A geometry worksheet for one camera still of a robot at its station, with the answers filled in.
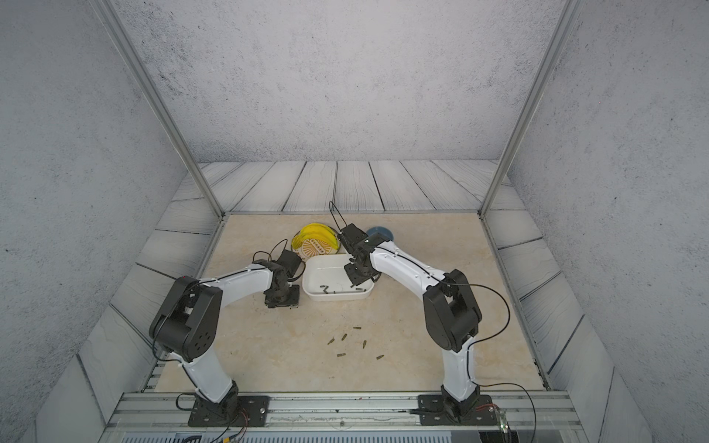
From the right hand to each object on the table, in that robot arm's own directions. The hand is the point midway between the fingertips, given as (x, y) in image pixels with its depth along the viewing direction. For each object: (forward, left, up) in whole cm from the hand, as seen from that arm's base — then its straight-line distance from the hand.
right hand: (362, 273), depth 89 cm
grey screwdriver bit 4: (-16, +5, -10) cm, 20 cm away
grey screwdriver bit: (-1, +13, -9) cm, 16 cm away
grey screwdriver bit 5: (-22, +6, -10) cm, 25 cm away
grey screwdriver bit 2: (0, +1, -9) cm, 9 cm away
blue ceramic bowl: (+24, -7, -7) cm, 26 cm away
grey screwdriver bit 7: (-19, -1, -10) cm, 21 cm away
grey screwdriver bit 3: (-17, +9, -11) cm, 23 cm away
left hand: (-5, +23, -10) cm, 25 cm away
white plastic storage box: (+3, +13, -9) cm, 16 cm away
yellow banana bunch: (+22, +18, -5) cm, 29 cm away
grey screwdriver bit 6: (-13, +1, -11) cm, 17 cm away
